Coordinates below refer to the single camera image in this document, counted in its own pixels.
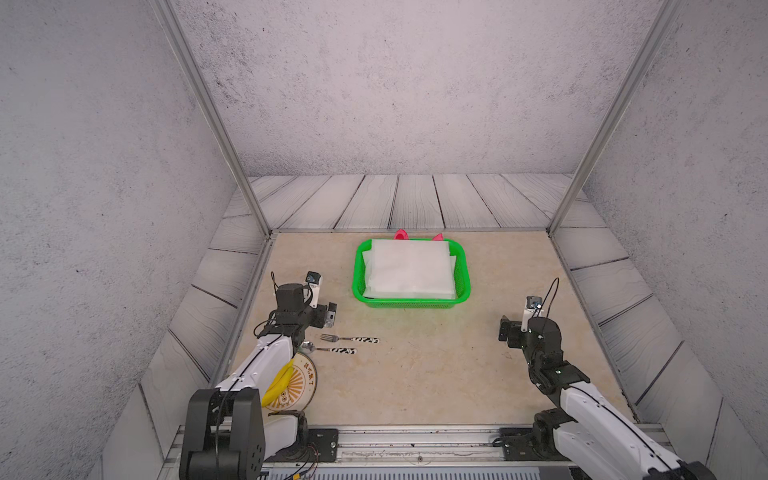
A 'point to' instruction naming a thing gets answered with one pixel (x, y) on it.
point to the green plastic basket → (463, 280)
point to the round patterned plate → (300, 387)
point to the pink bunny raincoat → (401, 234)
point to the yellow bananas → (279, 384)
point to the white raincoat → (409, 269)
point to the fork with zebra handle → (333, 338)
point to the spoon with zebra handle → (309, 347)
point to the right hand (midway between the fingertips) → (524, 317)
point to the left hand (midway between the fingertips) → (322, 300)
